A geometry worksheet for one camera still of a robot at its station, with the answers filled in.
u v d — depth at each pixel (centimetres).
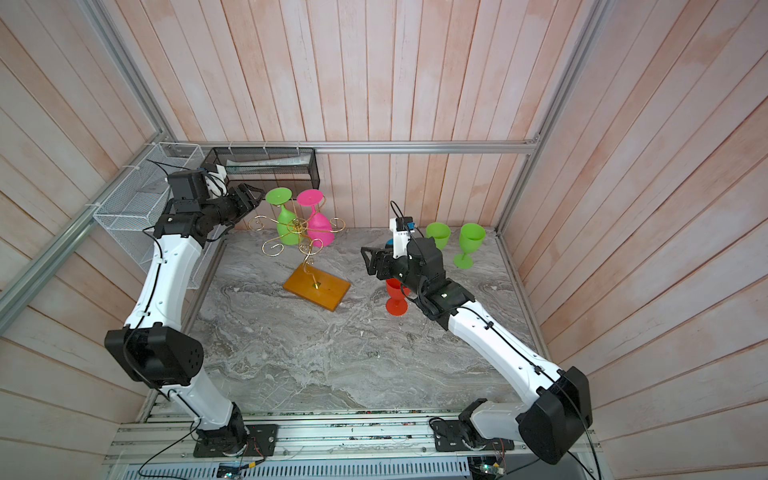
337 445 73
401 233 63
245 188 70
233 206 70
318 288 102
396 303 99
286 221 87
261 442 73
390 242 64
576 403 41
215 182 62
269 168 90
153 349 45
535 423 38
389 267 65
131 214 72
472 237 98
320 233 84
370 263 66
